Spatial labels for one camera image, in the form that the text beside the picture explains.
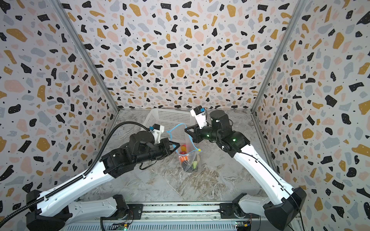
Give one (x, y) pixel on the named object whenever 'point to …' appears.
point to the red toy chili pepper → (183, 152)
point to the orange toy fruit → (183, 158)
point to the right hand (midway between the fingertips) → (182, 128)
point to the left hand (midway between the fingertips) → (181, 143)
